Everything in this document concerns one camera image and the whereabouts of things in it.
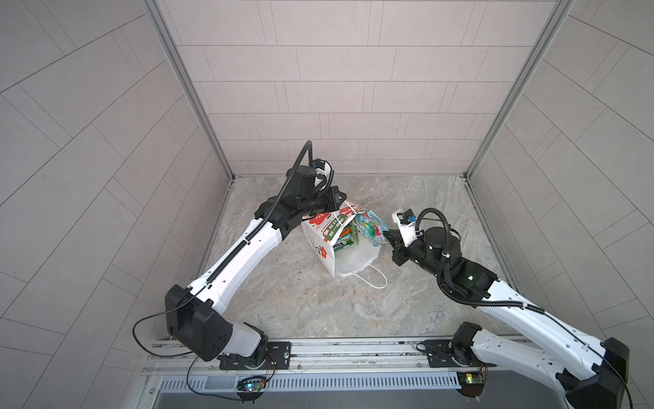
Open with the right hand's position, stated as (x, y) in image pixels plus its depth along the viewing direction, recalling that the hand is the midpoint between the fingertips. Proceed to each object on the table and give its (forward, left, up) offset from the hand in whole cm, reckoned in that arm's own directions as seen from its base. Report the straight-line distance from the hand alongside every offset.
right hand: (383, 233), depth 71 cm
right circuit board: (-33, -21, -25) cm, 47 cm away
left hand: (+9, +8, +7) cm, 14 cm away
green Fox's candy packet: (+8, +11, -16) cm, 21 cm away
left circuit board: (-30, +37, -19) cm, 51 cm away
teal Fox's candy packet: (+3, +3, 0) cm, 4 cm away
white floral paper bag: (+5, +18, -5) cm, 19 cm away
